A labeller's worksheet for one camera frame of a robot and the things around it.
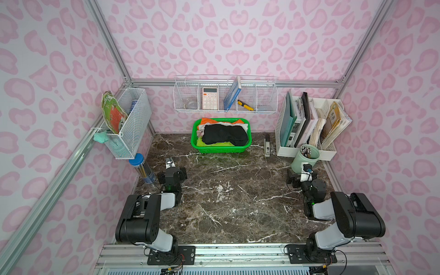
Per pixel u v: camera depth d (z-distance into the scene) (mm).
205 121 1112
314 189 690
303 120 893
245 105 977
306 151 881
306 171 764
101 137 626
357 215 450
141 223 446
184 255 732
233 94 878
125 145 730
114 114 749
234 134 996
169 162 798
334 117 980
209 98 951
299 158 906
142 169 861
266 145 1086
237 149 1050
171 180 709
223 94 1007
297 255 722
